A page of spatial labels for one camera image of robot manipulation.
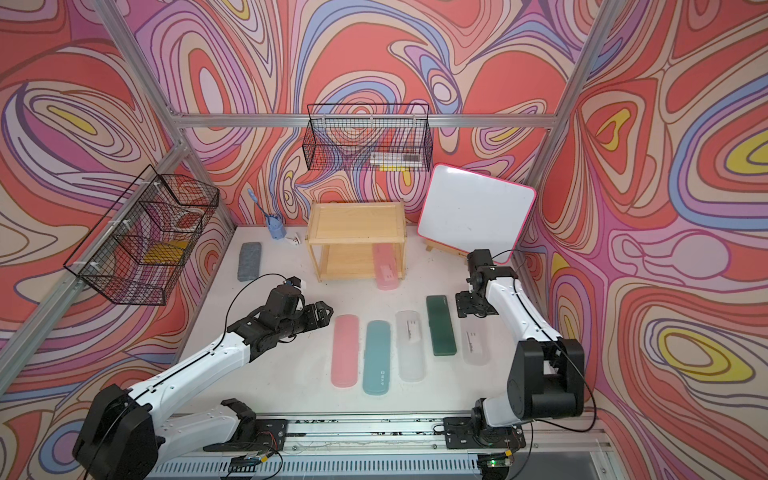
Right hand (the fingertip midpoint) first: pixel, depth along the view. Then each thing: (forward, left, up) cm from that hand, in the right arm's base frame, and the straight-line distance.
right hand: (481, 316), depth 85 cm
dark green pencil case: (0, +10, -8) cm, 13 cm away
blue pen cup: (+41, +68, -1) cm, 79 cm away
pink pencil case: (-6, +40, -8) cm, 41 cm away
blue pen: (+51, +77, +4) cm, 93 cm away
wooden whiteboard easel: (+32, +10, -5) cm, 34 cm away
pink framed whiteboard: (+36, -1, +9) cm, 37 cm away
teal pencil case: (-8, +31, -9) cm, 33 cm away
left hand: (+1, +44, +3) cm, 44 cm away
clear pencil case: (-5, +2, -7) cm, 9 cm away
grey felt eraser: (+28, +76, -5) cm, 81 cm away
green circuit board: (-32, +64, -9) cm, 72 cm away
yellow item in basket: (+8, +80, +24) cm, 84 cm away
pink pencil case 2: (+25, +27, -4) cm, 37 cm away
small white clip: (+39, +62, -6) cm, 74 cm away
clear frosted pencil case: (-10, +21, -9) cm, 25 cm away
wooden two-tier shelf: (+20, +35, +13) cm, 43 cm away
